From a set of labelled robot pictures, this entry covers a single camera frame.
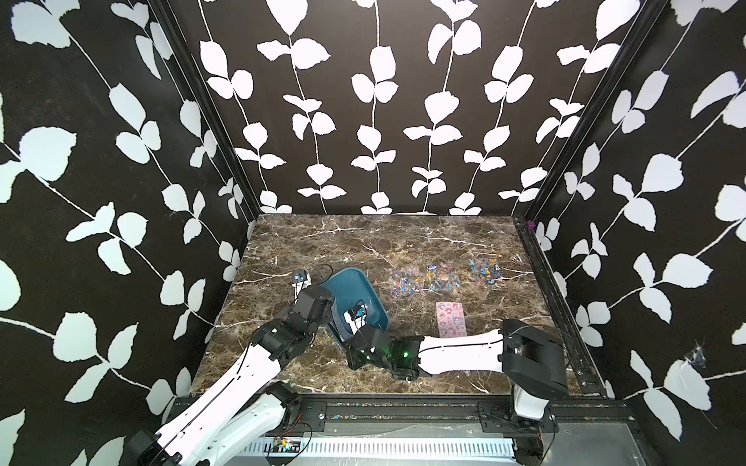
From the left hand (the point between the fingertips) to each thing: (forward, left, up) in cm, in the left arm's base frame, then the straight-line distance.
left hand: (321, 297), depth 79 cm
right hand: (-11, -5, -7) cm, 14 cm away
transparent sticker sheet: (+17, -56, -16) cm, 61 cm away
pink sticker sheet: (-1, -39, -16) cm, 43 cm away
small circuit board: (-32, +9, -16) cm, 37 cm away
